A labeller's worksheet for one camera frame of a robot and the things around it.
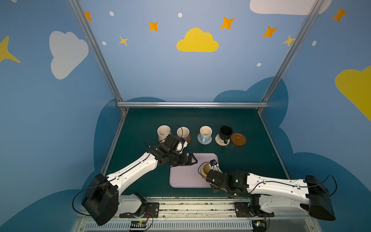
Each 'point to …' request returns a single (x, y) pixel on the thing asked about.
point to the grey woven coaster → (199, 139)
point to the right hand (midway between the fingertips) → (213, 179)
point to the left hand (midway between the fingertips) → (191, 160)
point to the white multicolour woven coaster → (220, 142)
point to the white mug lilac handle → (183, 132)
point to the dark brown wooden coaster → (190, 139)
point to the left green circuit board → (138, 224)
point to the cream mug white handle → (163, 131)
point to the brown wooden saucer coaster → (238, 139)
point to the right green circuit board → (259, 225)
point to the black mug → (225, 133)
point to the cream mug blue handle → (205, 134)
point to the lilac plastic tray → (188, 176)
